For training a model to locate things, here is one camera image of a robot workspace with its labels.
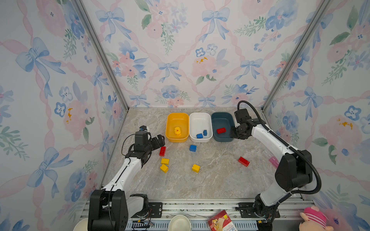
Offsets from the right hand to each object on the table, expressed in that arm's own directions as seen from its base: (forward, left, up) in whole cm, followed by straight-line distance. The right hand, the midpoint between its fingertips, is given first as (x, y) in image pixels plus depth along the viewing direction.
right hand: (233, 133), depth 90 cm
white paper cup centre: (-46, +32, -13) cm, 57 cm away
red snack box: (-45, +12, -8) cm, 47 cm away
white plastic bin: (+15, +19, -12) cm, 27 cm away
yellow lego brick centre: (-18, +23, -11) cm, 31 cm away
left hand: (-5, +46, +2) cm, 46 cm away
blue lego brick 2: (-4, +25, -12) cm, 28 cm away
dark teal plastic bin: (+18, +3, -12) cm, 22 cm away
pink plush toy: (-44, -31, -7) cm, 54 cm away
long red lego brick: (-14, -7, -11) cm, 18 cm away
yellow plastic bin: (+19, +39, -9) cm, 44 cm away
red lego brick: (-8, +45, -11) cm, 47 cm away
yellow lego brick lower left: (-19, +42, -10) cm, 47 cm away
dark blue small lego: (+8, +16, -11) cm, 21 cm away
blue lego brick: (+6, +20, -12) cm, 24 cm away
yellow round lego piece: (+8, +36, -9) cm, 38 cm away
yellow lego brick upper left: (-14, +42, -11) cm, 46 cm away
